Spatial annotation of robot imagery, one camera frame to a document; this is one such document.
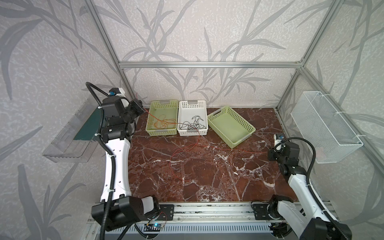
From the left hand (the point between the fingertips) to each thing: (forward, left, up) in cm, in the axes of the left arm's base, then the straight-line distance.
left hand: (144, 95), depth 69 cm
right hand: (-9, -68, -27) cm, 74 cm away
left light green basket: (+30, -1, -41) cm, 50 cm away
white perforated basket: (+17, -20, -40) cm, 48 cm away
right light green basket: (+12, -48, -40) cm, 64 cm away
